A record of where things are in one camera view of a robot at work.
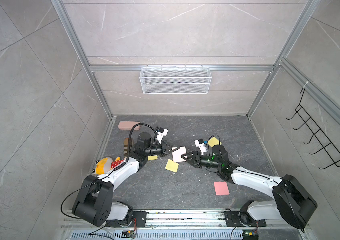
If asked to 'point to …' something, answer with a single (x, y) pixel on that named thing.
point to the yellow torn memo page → (172, 166)
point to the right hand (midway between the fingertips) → (184, 159)
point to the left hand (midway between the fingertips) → (180, 147)
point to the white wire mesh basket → (175, 80)
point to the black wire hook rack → (338, 159)
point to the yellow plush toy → (105, 164)
